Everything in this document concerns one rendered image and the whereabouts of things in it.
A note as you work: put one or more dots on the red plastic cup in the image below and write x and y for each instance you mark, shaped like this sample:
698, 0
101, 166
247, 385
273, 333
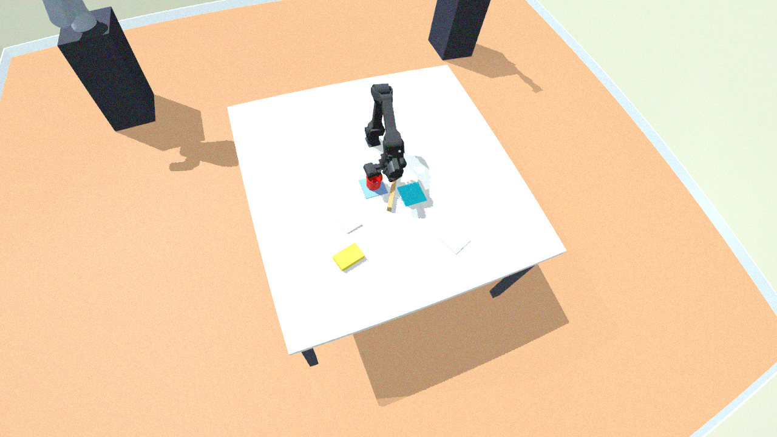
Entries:
375, 184

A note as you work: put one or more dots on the yellow flat block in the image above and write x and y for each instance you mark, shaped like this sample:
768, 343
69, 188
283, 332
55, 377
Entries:
348, 256

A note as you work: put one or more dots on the tan flat bar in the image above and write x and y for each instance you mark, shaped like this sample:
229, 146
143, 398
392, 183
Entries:
391, 196

